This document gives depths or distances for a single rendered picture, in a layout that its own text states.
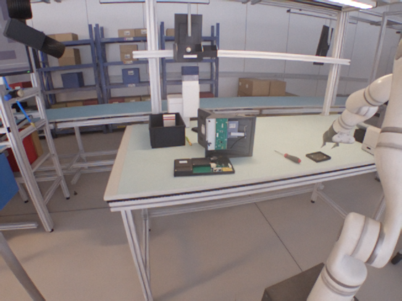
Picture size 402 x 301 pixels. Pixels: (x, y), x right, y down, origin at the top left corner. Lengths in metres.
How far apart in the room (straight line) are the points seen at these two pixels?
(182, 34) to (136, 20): 2.43
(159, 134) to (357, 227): 0.96
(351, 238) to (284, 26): 5.68
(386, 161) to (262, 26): 5.30
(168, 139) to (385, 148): 0.96
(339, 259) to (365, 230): 0.09
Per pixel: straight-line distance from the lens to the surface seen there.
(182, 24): 2.74
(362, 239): 0.51
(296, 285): 0.77
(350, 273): 0.58
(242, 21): 5.46
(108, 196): 0.85
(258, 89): 4.50
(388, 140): 0.52
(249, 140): 1.06
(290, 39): 6.05
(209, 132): 1.00
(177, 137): 1.17
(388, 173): 0.51
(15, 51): 1.64
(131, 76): 4.52
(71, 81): 4.83
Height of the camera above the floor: 1.47
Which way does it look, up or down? 24 degrees down
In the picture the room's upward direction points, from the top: straight up
